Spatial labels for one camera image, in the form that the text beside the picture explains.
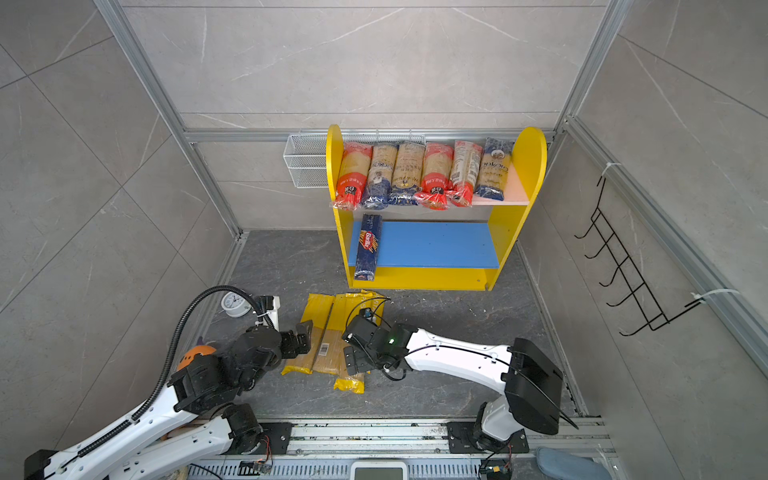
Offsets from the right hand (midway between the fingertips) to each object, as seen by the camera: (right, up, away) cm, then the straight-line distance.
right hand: (364, 355), depth 79 cm
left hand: (-16, +11, -7) cm, 21 cm away
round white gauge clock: (-43, +11, +15) cm, 47 cm away
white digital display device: (+5, -22, -12) cm, 26 cm away
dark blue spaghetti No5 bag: (0, +30, +12) cm, 32 cm away
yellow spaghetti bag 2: (-11, -2, +7) cm, 13 cm away
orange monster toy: (-47, 0, -1) cm, 47 cm away
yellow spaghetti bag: (-17, +9, +17) cm, 26 cm away
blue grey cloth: (+48, -22, -10) cm, 54 cm away
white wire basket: (-21, +61, +19) cm, 67 cm away
